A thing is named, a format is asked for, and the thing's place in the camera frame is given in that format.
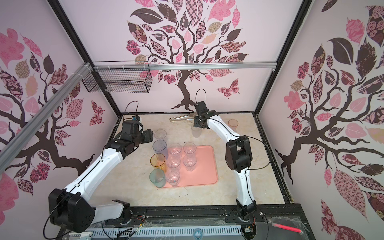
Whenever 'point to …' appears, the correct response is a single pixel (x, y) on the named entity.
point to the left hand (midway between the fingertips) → (148, 135)
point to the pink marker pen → (287, 228)
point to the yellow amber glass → (158, 161)
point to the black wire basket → (120, 76)
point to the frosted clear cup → (196, 131)
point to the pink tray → (205, 173)
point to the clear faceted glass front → (173, 165)
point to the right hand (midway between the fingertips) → (200, 120)
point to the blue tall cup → (160, 146)
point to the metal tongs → (189, 117)
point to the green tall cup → (157, 177)
